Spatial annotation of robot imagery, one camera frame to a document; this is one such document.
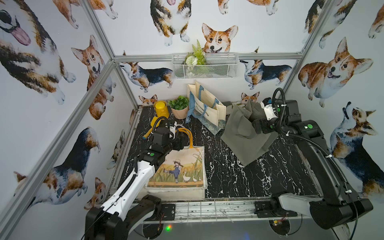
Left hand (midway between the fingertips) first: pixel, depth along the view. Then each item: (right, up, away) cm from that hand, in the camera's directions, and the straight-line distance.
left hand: (181, 133), depth 80 cm
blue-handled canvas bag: (+13, +14, +10) cm, 21 cm away
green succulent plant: (-4, +18, +23) cm, 30 cm away
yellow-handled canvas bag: (0, -21, +5) cm, 22 cm away
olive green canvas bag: (+32, -1, +6) cm, 33 cm away
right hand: (+40, +8, -8) cm, 41 cm away
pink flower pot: (-4, +11, +26) cm, 28 cm away
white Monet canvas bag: (-3, -32, -2) cm, 32 cm away
